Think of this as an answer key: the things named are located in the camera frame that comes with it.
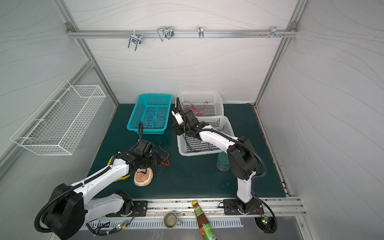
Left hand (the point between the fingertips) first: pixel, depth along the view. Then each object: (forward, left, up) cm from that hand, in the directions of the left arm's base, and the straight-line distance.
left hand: (160, 158), depth 86 cm
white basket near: (+11, -17, -4) cm, 21 cm away
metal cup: (-29, -10, -4) cm, 31 cm away
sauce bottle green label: (-32, -26, 0) cm, 42 cm away
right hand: (+19, -10, +12) cm, 25 cm away
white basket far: (+49, -25, -3) cm, 55 cm away
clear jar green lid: (-4, -36, +5) cm, 36 cm away
